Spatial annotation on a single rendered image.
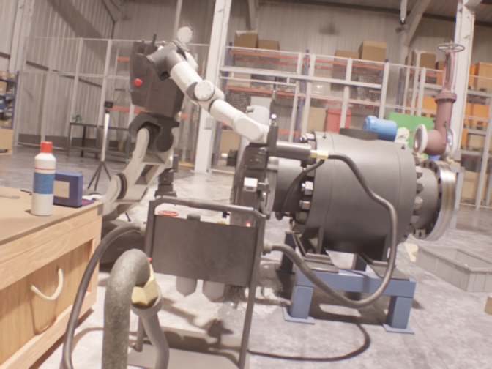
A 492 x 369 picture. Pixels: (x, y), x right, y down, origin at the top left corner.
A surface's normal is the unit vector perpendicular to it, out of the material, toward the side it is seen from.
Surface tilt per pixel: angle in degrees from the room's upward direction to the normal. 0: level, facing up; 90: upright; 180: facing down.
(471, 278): 90
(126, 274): 49
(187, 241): 90
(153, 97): 110
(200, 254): 90
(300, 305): 90
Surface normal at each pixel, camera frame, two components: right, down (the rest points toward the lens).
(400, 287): -0.06, 0.07
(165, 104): -0.01, 0.41
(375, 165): 0.01, -0.44
